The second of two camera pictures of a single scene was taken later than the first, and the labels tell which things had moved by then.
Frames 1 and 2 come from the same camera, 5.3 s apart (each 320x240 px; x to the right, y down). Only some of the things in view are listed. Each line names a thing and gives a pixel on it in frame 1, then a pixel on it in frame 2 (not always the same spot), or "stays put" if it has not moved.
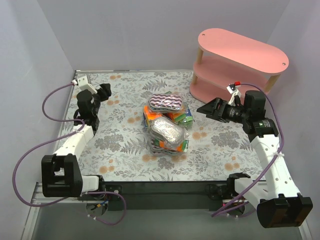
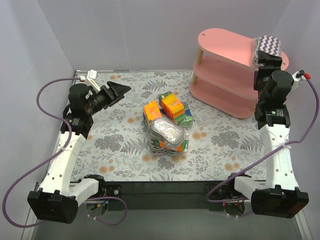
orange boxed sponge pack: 149,115 stays put
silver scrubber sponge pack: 169,131 stays put
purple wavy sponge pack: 165,102 → 268,44
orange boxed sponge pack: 161,145 stays put
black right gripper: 220,110 → 269,62
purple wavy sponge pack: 159,151 stays put
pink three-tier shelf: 227,60 stays put
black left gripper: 100,92 → 110,94
